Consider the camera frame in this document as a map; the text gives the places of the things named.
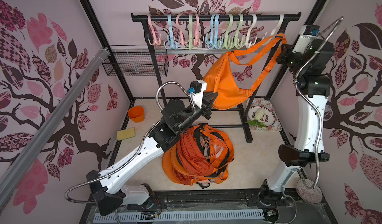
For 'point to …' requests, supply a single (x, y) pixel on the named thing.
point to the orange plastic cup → (137, 114)
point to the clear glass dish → (314, 195)
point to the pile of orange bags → (202, 157)
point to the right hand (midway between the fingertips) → (286, 41)
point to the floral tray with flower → (262, 117)
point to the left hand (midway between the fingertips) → (216, 95)
